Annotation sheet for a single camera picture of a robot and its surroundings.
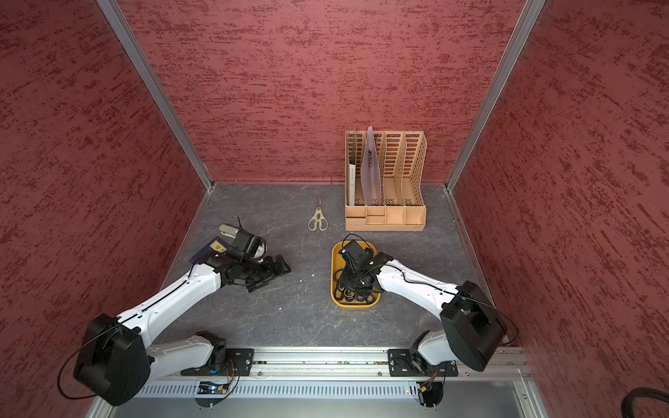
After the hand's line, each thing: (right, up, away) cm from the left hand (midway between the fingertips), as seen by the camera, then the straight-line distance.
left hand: (279, 280), depth 82 cm
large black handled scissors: (+23, -5, +3) cm, 23 cm away
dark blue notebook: (-28, +9, +16) cm, 33 cm away
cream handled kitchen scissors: (+10, +19, +25) cm, 33 cm away
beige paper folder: (+24, +32, +10) cm, 42 cm away
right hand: (+21, -3, +2) cm, 21 cm away
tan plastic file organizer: (+46, +45, +25) cm, 69 cm away
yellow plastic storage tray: (+18, +3, +8) cm, 20 cm away
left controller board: (-19, -28, -10) cm, 35 cm away
